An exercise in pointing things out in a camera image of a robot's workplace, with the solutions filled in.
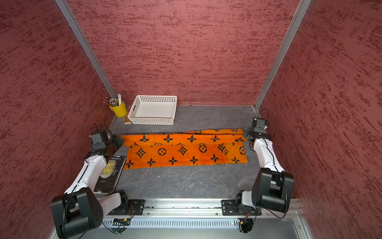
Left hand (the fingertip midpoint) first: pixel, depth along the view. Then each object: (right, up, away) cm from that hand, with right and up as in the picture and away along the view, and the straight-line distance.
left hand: (122, 141), depth 86 cm
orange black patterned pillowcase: (+46, -6, +9) cm, 47 cm away
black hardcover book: (-4, -18, -5) cm, 19 cm away
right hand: (+77, +3, +2) cm, 77 cm away
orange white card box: (-8, +11, +23) cm, 27 cm away
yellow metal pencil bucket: (-14, +19, +24) cm, 34 cm away
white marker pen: (-11, +28, +18) cm, 35 cm away
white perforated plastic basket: (+9, +20, +32) cm, 39 cm away
